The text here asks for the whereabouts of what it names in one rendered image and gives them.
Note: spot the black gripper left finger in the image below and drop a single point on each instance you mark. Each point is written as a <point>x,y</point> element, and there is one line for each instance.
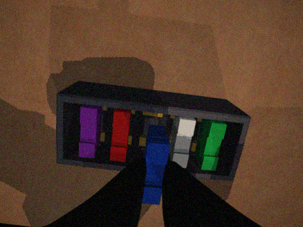
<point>117,204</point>

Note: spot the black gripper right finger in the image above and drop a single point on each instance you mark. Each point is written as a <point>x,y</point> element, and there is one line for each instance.
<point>187,202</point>

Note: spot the black fuse block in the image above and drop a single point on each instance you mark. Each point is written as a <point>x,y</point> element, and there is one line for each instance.
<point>84,127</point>

